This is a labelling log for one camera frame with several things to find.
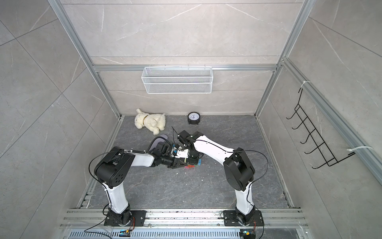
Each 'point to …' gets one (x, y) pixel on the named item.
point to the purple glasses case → (155, 142)
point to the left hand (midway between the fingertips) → (186, 164)
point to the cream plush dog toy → (153, 122)
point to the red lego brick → (190, 166)
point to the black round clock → (193, 118)
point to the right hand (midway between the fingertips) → (194, 159)
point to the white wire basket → (177, 80)
